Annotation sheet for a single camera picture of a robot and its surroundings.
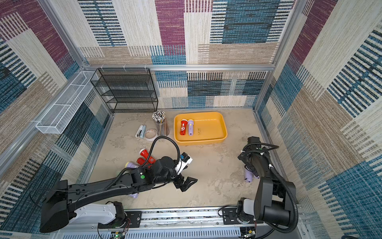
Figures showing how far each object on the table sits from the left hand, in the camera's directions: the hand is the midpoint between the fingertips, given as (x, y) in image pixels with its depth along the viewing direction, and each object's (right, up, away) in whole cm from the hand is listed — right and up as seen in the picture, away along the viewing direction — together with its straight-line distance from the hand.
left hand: (192, 174), depth 72 cm
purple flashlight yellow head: (-1, +22, +32) cm, 39 cm away
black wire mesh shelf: (-48, +48, +38) cm, 78 cm away
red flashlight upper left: (-30, +6, +22) cm, 38 cm away
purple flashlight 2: (-30, -13, +7) cm, 33 cm away
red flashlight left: (-31, +2, +18) cm, 36 cm away
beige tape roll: (-30, +17, +34) cm, 48 cm away
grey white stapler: (-36, +18, +33) cm, 52 cm away
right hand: (+33, 0, +15) cm, 36 cm away
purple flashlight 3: (+31, -5, +11) cm, 33 cm away
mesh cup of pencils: (-20, +21, +27) cm, 40 cm away
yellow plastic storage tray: (+12, +21, +39) cm, 46 cm away
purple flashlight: (-36, 0, +16) cm, 39 cm away
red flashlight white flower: (-6, +25, +36) cm, 45 cm away
